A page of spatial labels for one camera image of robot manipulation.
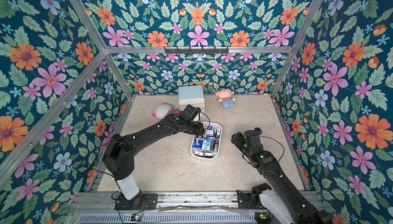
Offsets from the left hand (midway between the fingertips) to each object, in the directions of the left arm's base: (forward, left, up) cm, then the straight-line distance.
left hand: (205, 129), depth 85 cm
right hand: (-6, -17, -1) cm, 18 cm away
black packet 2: (-7, -6, -9) cm, 13 cm away
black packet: (+1, -8, -7) cm, 11 cm away
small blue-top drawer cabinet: (+25, +6, +2) cm, 26 cm away
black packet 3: (-10, +4, -8) cm, 14 cm away
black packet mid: (-12, -1, -7) cm, 14 cm away
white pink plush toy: (+23, +27, -8) cm, 36 cm away
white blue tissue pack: (+3, -3, -8) cm, 9 cm away
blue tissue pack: (-4, +5, -8) cm, 10 cm away
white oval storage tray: (-12, -5, -8) cm, 15 cm away
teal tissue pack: (-6, -1, -7) cm, 9 cm away
